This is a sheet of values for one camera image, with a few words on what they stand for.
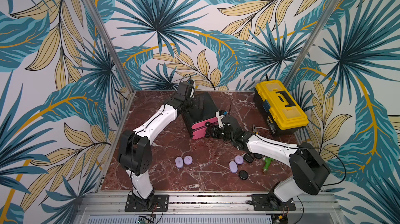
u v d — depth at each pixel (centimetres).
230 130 68
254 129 98
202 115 90
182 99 66
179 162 84
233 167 83
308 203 76
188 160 86
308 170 44
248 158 86
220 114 79
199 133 88
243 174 81
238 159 86
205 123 84
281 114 86
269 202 67
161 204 74
